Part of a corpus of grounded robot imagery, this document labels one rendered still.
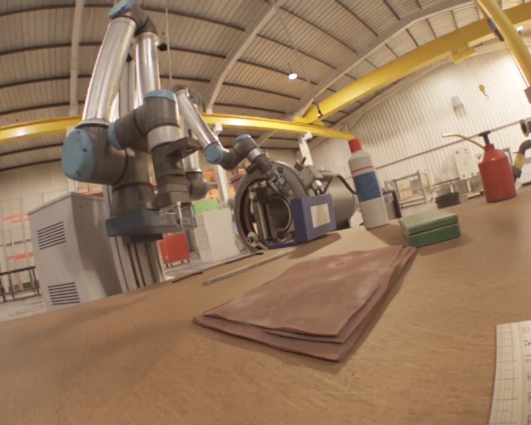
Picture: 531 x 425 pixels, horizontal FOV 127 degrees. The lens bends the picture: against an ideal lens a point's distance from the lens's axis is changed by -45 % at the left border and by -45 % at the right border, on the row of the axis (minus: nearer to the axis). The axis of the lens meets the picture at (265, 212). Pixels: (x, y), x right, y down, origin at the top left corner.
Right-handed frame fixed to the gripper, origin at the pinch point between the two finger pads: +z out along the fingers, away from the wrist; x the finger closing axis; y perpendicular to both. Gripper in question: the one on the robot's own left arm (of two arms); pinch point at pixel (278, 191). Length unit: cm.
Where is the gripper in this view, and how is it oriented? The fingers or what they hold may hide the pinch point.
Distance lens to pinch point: 119.2
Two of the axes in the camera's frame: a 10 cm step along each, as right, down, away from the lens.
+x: 1.6, 1.3, 9.8
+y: 7.9, -6.1, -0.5
